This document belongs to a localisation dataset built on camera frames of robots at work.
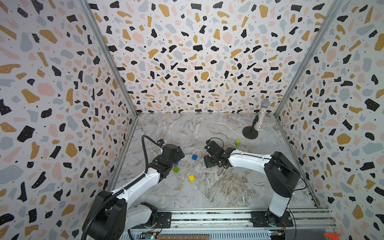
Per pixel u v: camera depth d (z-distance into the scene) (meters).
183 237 0.67
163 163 0.65
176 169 0.92
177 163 0.93
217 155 0.71
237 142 1.02
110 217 0.40
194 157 0.97
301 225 0.73
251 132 1.10
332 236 0.69
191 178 0.87
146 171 0.55
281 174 0.47
